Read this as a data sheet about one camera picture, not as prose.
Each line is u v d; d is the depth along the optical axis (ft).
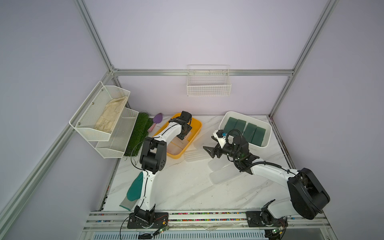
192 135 3.29
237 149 2.13
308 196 1.41
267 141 3.36
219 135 2.27
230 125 3.69
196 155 3.15
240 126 3.69
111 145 2.92
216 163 3.04
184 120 2.67
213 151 2.37
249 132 3.57
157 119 3.86
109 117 2.58
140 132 3.38
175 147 3.23
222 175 2.91
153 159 1.91
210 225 2.40
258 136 3.45
